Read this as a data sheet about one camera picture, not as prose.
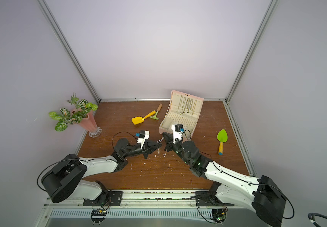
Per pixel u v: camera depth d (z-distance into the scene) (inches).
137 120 41.7
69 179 17.0
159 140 28.1
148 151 26.5
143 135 25.8
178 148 24.6
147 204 28.6
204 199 28.5
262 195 15.6
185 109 38.7
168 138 26.1
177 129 24.0
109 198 28.4
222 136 38.4
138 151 26.8
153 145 27.5
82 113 32.9
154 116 43.2
